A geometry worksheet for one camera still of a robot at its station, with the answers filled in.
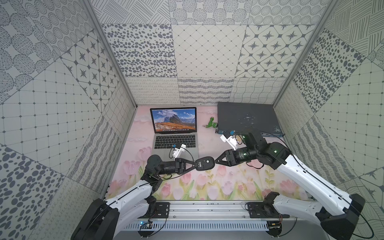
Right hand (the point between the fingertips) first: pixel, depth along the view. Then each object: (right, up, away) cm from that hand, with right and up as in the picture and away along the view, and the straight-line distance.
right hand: (219, 162), depth 66 cm
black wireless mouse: (-6, -1, +1) cm, 6 cm away
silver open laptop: (-26, +15, +35) cm, 46 cm away
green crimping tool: (+2, +15, +41) cm, 43 cm away
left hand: (-11, 0, +2) cm, 11 cm away
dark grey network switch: (+23, +20, +42) cm, 52 cm away
